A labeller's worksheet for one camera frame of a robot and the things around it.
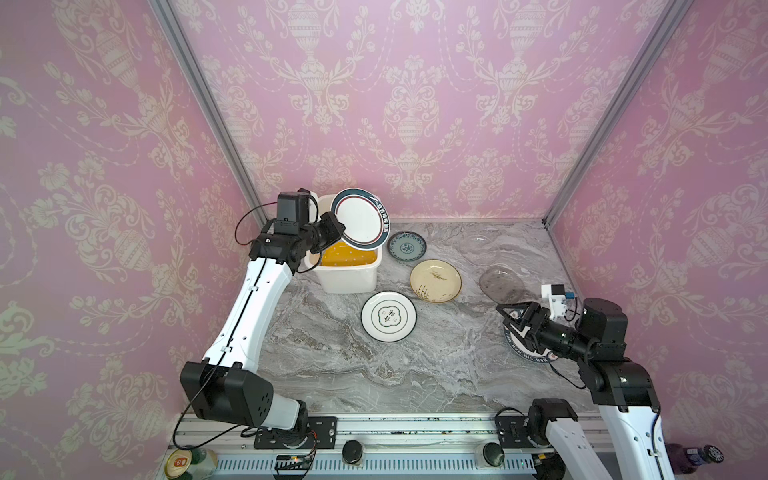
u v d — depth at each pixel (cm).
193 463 62
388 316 95
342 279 99
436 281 103
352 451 63
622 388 45
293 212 56
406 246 113
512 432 73
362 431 76
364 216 82
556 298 63
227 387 39
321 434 75
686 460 58
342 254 106
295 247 53
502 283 103
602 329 49
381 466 78
